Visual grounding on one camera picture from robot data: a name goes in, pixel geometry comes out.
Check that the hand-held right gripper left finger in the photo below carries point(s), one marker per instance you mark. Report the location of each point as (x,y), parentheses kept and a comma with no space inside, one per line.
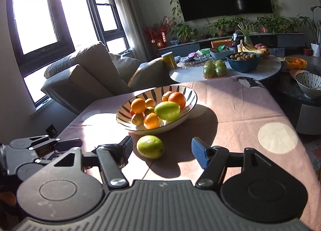
(123,150)

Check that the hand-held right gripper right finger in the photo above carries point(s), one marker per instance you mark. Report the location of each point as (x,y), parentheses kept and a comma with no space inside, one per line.
(199,152)

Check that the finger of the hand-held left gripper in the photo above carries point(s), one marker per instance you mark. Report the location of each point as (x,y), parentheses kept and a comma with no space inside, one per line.
(40,144)

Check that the green mango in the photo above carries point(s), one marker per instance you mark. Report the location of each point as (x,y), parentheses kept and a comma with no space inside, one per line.
(167,110)
(150,146)

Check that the brown round fruit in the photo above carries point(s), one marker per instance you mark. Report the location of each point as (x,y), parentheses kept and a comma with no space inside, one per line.
(150,102)
(137,119)
(148,111)

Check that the red round fruit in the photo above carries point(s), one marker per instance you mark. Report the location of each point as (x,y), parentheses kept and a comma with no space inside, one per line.
(131,113)

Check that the small orange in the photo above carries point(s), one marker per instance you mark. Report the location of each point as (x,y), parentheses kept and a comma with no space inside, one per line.
(138,105)
(151,120)

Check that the large striped ceramic bowl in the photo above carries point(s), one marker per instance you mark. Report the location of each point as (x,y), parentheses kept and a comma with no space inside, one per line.
(186,110)

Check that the large dark orange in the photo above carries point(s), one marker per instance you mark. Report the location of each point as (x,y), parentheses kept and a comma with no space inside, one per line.
(177,99)

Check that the orange with stem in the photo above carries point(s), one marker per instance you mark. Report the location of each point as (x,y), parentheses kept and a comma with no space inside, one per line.
(166,95)

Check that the pink printed tablecloth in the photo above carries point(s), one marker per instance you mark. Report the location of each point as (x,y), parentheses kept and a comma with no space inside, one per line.
(238,115)

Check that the round white coffee table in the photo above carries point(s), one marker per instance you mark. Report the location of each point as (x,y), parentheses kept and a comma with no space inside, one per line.
(190,72)

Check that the grey armchair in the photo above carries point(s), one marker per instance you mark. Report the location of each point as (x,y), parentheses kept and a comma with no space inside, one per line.
(82,75)

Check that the grey cushion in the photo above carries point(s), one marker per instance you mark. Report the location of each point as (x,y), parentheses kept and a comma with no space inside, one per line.
(124,66)

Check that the bag of green fruit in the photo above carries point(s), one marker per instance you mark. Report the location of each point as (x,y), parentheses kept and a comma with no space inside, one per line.
(215,69)

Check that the glass plate of snacks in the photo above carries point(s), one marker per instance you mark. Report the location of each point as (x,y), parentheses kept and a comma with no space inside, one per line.
(193,59)

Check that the yellow can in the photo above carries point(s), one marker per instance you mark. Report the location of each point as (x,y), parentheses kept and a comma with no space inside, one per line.
(169,60)

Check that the blue bowl of brown fruit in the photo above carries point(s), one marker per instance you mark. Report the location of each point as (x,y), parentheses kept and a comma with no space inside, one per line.
(242,62)

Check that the teal tray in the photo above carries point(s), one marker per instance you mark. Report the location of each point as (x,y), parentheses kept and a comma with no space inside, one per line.
(222,53)

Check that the dark side table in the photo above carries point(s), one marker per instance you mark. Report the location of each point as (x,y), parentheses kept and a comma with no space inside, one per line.
(288,95)

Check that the orange storage box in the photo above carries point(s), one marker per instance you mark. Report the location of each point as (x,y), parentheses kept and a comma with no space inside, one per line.
(222,43)

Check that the bunch of bananas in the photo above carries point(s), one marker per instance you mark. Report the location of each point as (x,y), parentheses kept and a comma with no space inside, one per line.
(250,48)

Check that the leafy potted plant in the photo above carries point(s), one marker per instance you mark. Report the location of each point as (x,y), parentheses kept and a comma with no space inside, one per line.
(265,23)
(222,26)
(235,22)
(283,23)
(184,31)

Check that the red berry decoration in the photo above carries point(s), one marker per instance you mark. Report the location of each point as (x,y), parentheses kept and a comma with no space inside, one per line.
(156,31)

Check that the large dark-framed window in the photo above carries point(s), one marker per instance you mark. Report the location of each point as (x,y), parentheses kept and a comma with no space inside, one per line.
(35,20)

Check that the small striped bowl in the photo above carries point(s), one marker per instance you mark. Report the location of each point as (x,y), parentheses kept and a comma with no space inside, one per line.
(309,85)

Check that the spider plant in vase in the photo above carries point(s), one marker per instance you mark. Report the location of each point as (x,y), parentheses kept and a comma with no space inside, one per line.
(247,30)

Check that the orange basket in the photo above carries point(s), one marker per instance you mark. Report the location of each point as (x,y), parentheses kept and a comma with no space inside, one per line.
(296,63)

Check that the sheer curtain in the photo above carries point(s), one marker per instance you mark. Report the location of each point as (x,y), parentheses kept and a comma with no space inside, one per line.
(125,12)

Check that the narrow dark-framed window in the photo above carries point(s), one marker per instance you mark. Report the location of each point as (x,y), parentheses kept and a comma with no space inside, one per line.
(105,12)

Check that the television cabinet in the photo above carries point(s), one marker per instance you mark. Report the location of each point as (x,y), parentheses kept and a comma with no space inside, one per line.
(283,40)

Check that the tall plant in white pot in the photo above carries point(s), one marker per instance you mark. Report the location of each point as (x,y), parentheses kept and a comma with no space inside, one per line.
(314,32)

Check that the black wall socket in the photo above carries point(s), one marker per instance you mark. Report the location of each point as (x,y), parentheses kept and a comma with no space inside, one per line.
(51,131)

